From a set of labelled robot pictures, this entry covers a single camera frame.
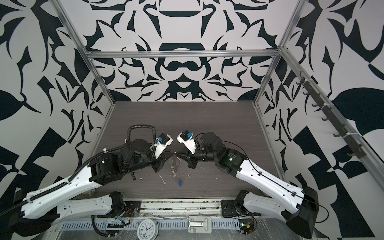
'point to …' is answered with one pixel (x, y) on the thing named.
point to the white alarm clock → (147, 229)
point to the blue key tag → (180, 184)
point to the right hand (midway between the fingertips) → (177, 153)
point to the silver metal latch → (200, 224)
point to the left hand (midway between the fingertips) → (172, 148)
